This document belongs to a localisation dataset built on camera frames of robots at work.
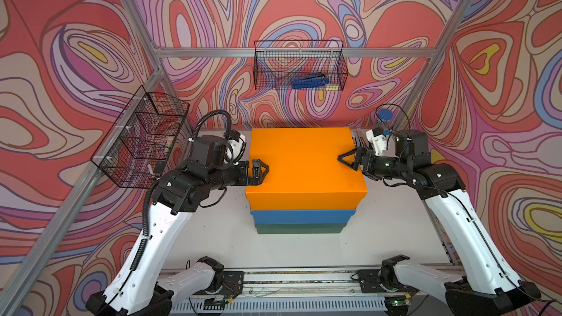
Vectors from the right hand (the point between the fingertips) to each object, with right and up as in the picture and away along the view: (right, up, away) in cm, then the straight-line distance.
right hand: (346, 168), depth 66 cm
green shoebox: (-13, -23, +13) cm, 29 cm away
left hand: (-26, 0, -3) cm, 27 cm away
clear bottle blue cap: (+32, +23, +42) cm, 58 cm away
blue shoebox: (-13, -16, +5) cm, 21 cm away
